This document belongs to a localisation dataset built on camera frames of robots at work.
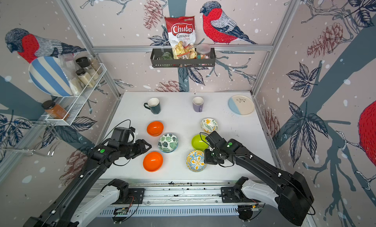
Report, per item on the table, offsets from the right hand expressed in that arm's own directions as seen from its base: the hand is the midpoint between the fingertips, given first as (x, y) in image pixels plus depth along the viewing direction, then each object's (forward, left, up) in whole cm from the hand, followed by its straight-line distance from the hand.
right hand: (205, 159), depth 78 cm
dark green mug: (+36, +36, +2) cm, 51 cm away
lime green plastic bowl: (+11, +4, -5) cm, 13 cm away
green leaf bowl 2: (+7, +23, -5) cm, 24 cm away
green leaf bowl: (+11, +23, -5) cm, 26 cm away
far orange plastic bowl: (+21, +34, -5) cm, 40 cm away
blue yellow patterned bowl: (0, +5, -4) cm, 7 cm away
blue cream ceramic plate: (+47, -30, -8) cm, 56 cm away
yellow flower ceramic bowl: (+26, -3, -7) cm, 27 cm away
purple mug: (+42, +5, -1) cm, 42 cm away
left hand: (+3, +29, +8) cm, 30 cm away
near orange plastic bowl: (-1, +30, -4) cm, 30 cm away
